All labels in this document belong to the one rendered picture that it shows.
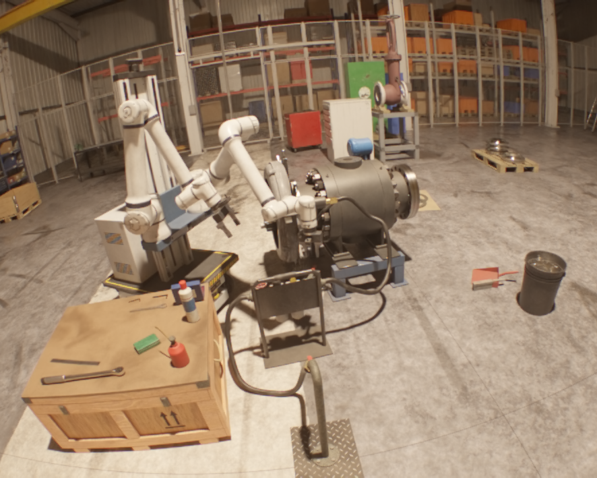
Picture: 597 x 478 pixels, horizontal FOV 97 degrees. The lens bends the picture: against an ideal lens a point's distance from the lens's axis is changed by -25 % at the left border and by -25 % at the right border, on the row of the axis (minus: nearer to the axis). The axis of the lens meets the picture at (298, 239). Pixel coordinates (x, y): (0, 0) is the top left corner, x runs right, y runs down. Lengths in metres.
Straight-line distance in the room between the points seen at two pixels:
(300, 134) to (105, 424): 6.98
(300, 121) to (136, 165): 6.15
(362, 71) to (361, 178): 7.28
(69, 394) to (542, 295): 2.78
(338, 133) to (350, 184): 3.84
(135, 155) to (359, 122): 4.92
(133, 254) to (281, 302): 1.13
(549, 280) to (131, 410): 2.51
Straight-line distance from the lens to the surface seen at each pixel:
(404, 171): 2.78
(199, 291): 1.94
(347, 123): 6.30
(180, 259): 2.76
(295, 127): 7.80
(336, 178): 2.50
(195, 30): 14.43
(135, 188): 1.98
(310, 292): 1.99
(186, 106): 9.87
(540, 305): 2.62
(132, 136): 1.93
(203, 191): 1.89
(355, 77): 9.61
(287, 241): 2.34
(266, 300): 1.96
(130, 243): 2.52
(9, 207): 8.64
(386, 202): 2.56
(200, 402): 1.62
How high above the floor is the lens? 1.52
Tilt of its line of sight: 25 degrees down
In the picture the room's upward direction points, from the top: 7 degrees counter-clockwise
